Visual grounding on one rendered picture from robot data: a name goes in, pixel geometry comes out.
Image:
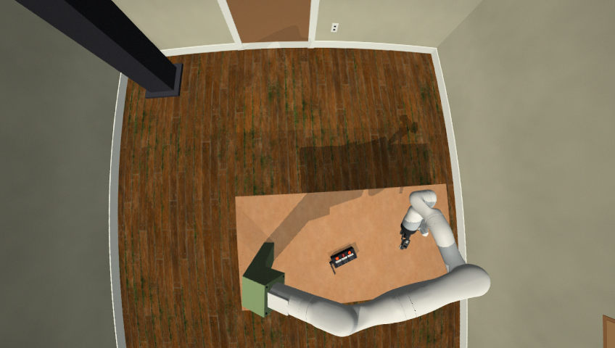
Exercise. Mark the black power strip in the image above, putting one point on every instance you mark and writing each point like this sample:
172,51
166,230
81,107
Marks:
343,257

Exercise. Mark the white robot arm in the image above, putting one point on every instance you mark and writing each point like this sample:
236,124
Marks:
462,281

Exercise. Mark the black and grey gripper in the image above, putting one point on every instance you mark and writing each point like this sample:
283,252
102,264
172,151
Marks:
405,234

